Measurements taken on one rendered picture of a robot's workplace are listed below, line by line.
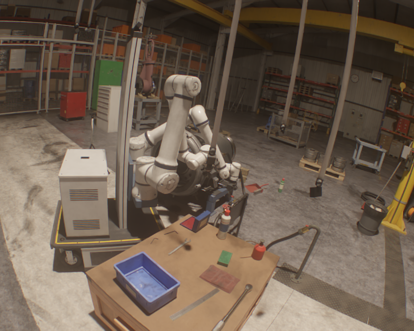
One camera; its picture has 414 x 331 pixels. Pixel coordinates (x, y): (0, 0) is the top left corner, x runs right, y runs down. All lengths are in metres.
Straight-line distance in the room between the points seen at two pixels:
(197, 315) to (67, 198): 1.10
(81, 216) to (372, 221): 3.46
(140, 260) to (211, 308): 0.47
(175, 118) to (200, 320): 1.11
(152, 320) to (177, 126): 1.07
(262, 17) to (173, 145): 13.63
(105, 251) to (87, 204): 0.39
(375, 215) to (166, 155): 2.95
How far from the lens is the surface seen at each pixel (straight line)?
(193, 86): 1.42
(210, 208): 2.88
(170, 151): 1.44
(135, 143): 2.02
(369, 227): 3.71
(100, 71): 9.46
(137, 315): 1.22
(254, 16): 15.01
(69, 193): 1.68
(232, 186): 2.27
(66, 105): 7.39
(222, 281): 1.40
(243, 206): 2.39
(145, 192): 1.66
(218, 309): 1.29
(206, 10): 13.46
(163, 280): 1.31
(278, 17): 14.31
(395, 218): 4.60
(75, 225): 1.82
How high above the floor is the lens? 1.49
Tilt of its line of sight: 19 degrees down
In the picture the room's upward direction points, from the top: 10 degrees clockwise
